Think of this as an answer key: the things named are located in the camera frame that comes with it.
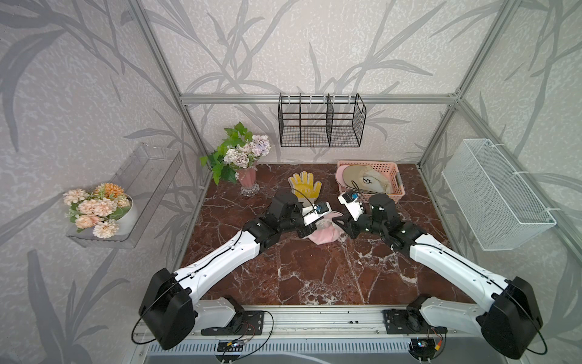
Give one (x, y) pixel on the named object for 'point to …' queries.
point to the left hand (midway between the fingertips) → (319, 213)
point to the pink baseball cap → (328, 230)
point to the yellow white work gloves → (303, 185)
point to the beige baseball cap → (366, 177)
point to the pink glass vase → (247, 178)
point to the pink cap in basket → (339, 176)
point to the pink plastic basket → (391, 169)
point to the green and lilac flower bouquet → (239, 150)
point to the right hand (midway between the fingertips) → (336, 215)
